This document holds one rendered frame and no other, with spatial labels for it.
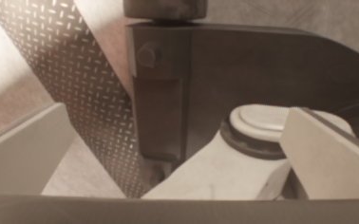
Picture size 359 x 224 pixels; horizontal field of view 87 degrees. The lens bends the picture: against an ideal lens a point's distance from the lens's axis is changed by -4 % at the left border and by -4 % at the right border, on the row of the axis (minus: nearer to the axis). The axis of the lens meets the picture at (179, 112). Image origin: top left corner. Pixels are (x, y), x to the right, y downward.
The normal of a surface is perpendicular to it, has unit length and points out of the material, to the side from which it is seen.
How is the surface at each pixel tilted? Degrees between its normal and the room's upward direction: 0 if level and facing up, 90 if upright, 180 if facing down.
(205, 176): 90
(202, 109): 0
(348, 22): 0
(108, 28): 0
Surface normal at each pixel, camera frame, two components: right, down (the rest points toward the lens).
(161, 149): -0.21, 0.47
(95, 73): 0.15, 0.32
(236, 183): 0.02, -0.88
